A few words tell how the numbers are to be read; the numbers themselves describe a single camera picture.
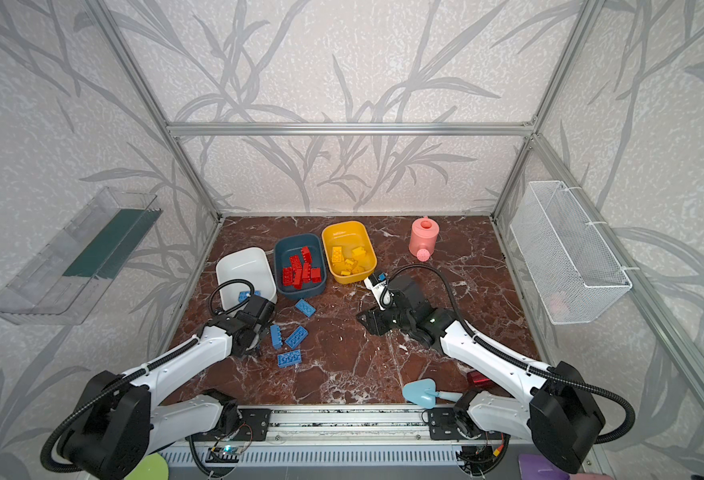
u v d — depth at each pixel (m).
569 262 0.62
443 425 0.73
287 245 1.09
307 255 1.02
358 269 1.02
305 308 0.94
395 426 0.75
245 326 0.63
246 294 0.72
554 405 0.39
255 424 0.74
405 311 0.61
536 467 0.68
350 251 1.06
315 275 0.99
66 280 0.64
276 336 0.86
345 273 0.99
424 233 1.01
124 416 0.41
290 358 0.84
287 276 1.02
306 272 1.00
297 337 0.87
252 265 1.05
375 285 0.71
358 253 1.05
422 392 0.78
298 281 0.99
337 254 1.03
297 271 1.01
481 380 0.79
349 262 1.04
